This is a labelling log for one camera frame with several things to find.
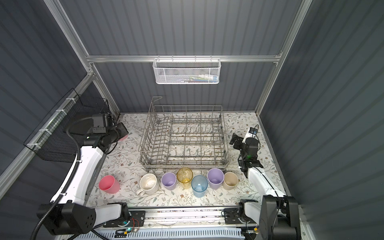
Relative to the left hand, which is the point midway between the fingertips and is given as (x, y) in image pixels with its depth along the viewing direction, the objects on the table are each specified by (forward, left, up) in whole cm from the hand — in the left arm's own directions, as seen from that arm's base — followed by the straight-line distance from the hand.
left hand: (123, 128), depth 77 cm
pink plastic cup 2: (-8, -3, +2) cm, 9 cm away
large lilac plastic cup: (-21, -48, -20) cm, 56 cm away
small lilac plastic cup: (-20, -22, -24) cm, 38 cm away
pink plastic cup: (-20, +11, -25) cm, 34 cm away
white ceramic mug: (-21, -10, -26) cm, 35 cm away
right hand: (-3, -66, -8) cm, 66 cm away
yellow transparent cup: (-20, -31, -17) cm, 41 cm away
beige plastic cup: (-22, -57, -24) cm, 66 cm away
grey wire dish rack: (+9, -31, -23) cm, 40 cm away
